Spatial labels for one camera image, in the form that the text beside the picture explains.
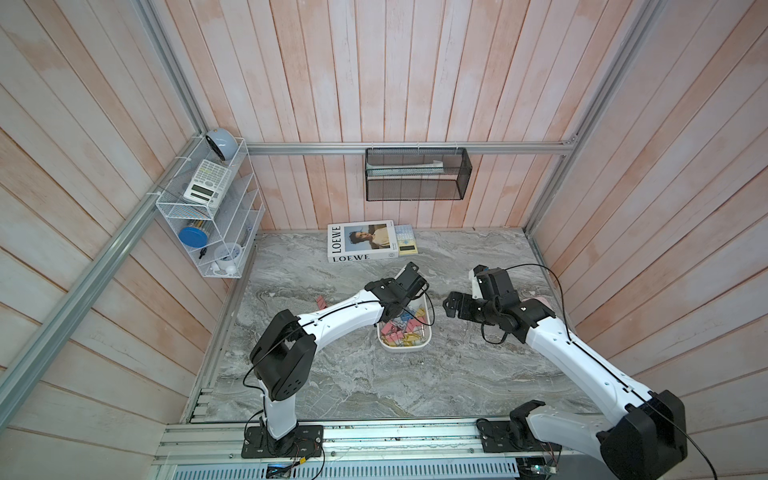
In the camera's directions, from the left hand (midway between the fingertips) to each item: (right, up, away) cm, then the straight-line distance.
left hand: (385, 294), depth 88 cm
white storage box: (+8, -12, +3) cm, 14 cm away
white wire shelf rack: (-43, +20, -5) cm, 48 cm away
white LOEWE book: (-10, +17, +24) cm, 31 cm away
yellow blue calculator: (+9, +19, +28) cm, 35 cm away
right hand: (+20, -2, -5) cm, 20 cm away
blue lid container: (-50, +17, -12) cm, 54 cm away
